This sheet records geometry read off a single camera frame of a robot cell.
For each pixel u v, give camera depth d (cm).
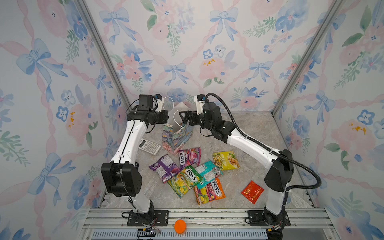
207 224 73
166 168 88
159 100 73
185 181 83
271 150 49
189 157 91
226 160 92
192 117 68
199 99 67
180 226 64
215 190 80
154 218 73
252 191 82
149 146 98
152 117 68
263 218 66
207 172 86
